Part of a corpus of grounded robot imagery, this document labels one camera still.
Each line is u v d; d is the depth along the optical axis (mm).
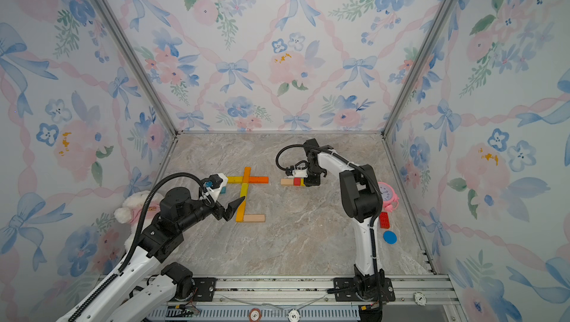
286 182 1001
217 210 630
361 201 565
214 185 587
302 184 999
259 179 1006
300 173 906
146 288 584
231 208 640
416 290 749
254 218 909
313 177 901
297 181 997
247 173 1034
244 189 975
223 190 617
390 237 855
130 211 792
